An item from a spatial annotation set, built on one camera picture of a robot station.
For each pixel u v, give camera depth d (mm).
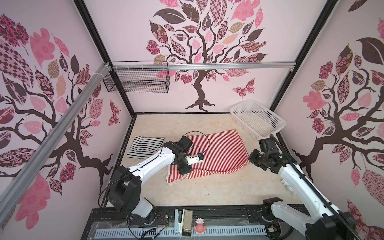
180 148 610
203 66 940
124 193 421
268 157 592
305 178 472
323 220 379
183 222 696
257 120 1141
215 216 746
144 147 976
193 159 737
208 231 699
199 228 683
